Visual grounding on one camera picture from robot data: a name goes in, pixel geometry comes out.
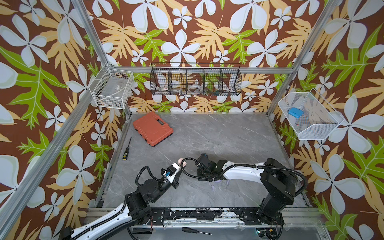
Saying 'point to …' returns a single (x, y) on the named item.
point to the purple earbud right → (227, 182)
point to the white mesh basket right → (310, 116)
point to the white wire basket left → (112, 88)
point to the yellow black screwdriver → (125, 155)
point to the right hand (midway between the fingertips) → (197, 175)
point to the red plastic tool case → (153, 128)
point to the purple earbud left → (213, 187)
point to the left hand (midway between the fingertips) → (182, 163)
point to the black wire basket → (199, 79)
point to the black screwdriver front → (187, 229)
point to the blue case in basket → (295, 112)
